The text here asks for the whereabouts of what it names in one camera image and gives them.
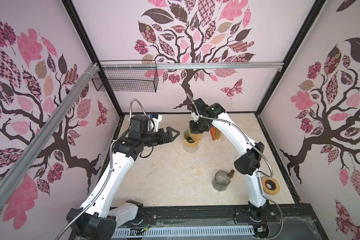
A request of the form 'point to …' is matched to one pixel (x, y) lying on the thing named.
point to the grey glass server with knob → (221, 179)
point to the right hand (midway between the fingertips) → (192, 130)
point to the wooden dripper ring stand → (191, 145)
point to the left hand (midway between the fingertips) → (173, 137)
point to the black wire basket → (128, 75)
